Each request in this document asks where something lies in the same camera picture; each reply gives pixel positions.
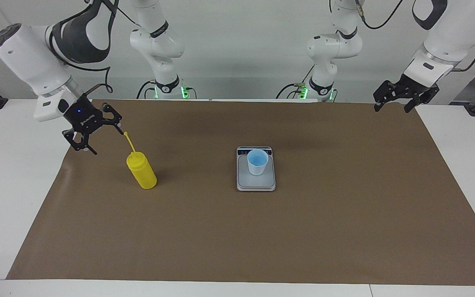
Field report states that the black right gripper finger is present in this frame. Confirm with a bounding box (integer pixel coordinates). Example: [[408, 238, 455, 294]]
[[62, 128, 98, 156], [101, 103, 125, 136]]

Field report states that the brown table mat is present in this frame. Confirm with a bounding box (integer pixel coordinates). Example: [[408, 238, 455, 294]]
[[6, 99, 475, 286]]

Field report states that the yellow squeeze bottle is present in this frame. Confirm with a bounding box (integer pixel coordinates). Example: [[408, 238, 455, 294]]
[[123, 131, 158, 190]]

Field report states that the silver digital kitchen scale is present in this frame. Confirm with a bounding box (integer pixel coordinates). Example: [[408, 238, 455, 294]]
[[236, 146, 276, 192]]

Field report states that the light blue plastic cup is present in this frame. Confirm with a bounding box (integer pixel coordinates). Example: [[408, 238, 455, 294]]
[[247, 149, 269, 176]]

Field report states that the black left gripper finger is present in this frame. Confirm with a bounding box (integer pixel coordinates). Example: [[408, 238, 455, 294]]
[[373, 80, 396, 113], [404, 86, 440, 113]]

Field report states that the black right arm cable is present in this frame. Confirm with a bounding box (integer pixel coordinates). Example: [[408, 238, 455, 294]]
[[52, 0, 118, 94]]

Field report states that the black arm base cable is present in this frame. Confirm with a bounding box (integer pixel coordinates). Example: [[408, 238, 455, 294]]
[[276, 64, 316, 99], [138, 80, 158, 99]]

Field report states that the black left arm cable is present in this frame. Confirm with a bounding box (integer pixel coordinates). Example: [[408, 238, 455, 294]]
[[355, 0, 475, 72]]

